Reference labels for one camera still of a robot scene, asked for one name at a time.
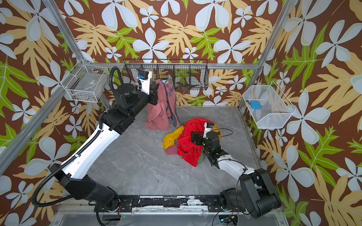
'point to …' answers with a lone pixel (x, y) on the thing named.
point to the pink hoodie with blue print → (166, 108)
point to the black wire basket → (187, 75)
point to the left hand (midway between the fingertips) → (156, 81)
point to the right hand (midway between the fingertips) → (196, 132)
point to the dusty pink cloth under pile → (172, 150)
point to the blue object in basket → (254, 104)
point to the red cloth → (187, 150)
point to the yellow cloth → (169, 139)
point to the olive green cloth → (201, 158)
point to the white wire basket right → (276, 108)
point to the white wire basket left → (86, 82)
